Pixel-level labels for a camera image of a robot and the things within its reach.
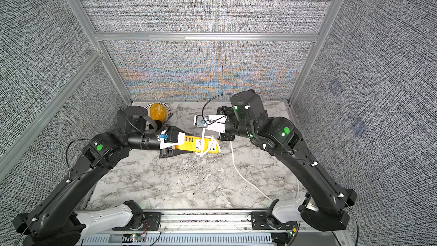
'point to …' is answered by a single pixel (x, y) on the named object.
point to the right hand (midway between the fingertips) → (214, 109)
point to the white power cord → (201, 153)
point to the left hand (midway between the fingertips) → (194, 139)
